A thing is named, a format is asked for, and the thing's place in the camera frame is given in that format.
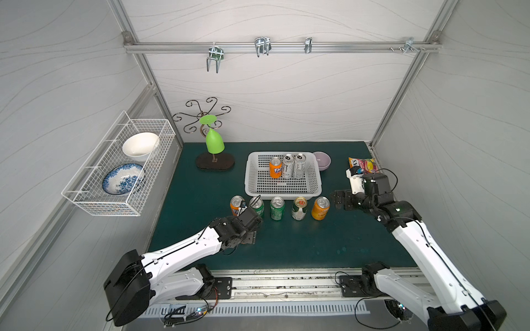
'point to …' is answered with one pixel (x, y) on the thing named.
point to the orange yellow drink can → (320, 208)
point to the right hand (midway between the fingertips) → (344, 192)
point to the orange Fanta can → (235, 204)
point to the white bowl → (139, 146)
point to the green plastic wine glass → (214, 142)
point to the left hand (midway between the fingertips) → (247, 231)
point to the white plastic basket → (258, 182)
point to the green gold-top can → (299, 210)
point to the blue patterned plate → (119, 179)
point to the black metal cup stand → (206, 161)
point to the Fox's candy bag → (368, 165)
